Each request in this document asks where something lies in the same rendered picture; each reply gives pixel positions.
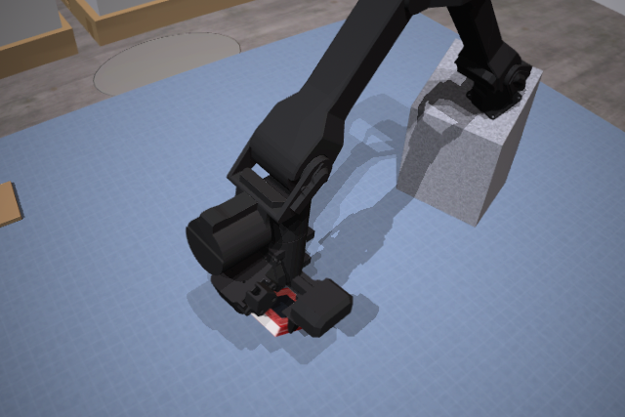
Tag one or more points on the blue-grey mat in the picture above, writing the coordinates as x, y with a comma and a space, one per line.
105, 312

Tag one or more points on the red card box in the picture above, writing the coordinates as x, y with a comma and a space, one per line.
274, 320

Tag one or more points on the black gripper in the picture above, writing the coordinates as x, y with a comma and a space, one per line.
323, 304

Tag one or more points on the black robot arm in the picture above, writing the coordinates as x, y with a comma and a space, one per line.
301, 137

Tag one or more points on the tan flat block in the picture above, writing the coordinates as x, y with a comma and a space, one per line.
9, 208

